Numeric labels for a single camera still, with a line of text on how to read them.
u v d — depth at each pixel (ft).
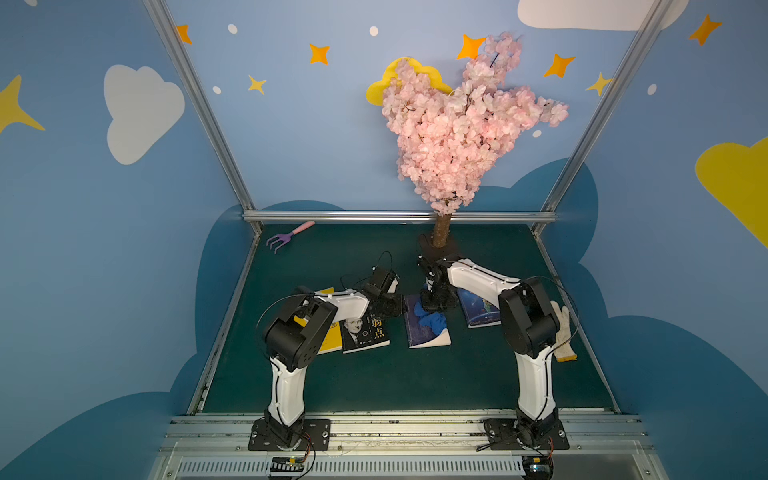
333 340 2.91
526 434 2.14
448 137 2.38
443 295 2.72
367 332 2.97
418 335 2.98
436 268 2.40
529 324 1.77
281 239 3.77
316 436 2.44
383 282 2.62
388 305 2.80
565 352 2.90
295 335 1.69
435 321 2.96
